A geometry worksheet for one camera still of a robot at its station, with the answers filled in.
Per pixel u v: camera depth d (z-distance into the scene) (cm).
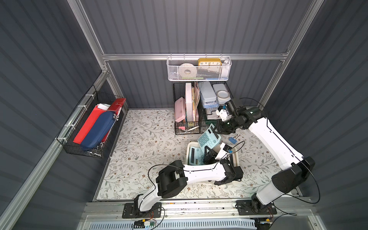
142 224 70
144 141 102
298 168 41
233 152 66
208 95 94
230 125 63
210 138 77
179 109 102
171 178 52
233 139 102
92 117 74
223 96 96
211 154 69
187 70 84
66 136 61
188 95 93
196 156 81
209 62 87
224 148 68
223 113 71
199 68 91
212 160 67
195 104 95
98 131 67
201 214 73
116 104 77
